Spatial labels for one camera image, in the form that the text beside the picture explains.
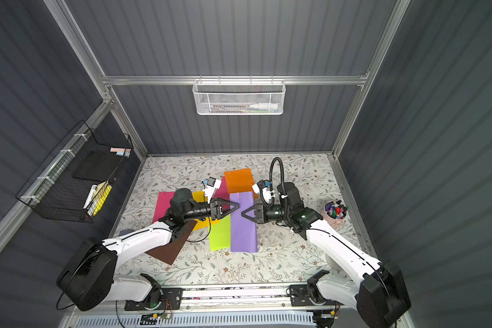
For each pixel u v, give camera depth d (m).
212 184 0.70
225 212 0.72
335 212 0.82
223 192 0.72
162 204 0.99
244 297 0.75
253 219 0.69
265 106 0.94
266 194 0.69
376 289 0.39
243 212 0.72
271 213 0.65
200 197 0.72
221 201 0.70
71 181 0.72
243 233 0.69
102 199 0.70
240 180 1.14
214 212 0.67
